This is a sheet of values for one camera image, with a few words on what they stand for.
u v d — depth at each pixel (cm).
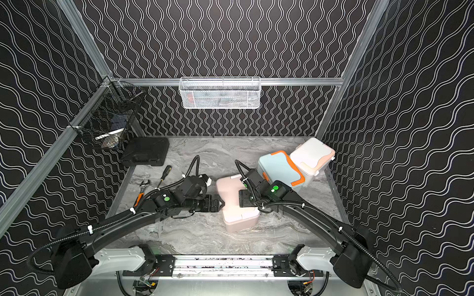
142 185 98
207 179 73
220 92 100
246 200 69
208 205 68
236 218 73
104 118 92
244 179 58
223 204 75
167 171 103
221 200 74
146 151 105
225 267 76
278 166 88
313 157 92
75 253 39
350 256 38
